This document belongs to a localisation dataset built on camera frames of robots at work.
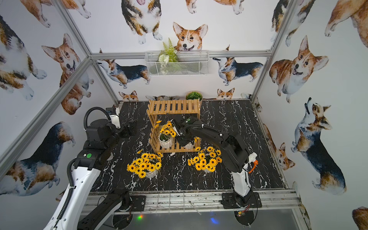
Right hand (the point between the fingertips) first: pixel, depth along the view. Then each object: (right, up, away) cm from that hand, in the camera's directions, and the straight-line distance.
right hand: (182, 141), depth 87 cm
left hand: (-25, +15, -17) cm, 33 cm away
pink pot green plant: (+7, +31, +22) cm, 39 cm away
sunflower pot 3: (-9, +5, -4) cm, 11 cm away
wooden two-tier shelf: (-5, +21, -7) cm, 22 cm away
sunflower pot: (+13, -7, -15) cm, 21 cm away
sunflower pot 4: (+5, -3, +1) cm, 6 cm away
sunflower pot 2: (-16, -9, -16) cm, 25 cm away
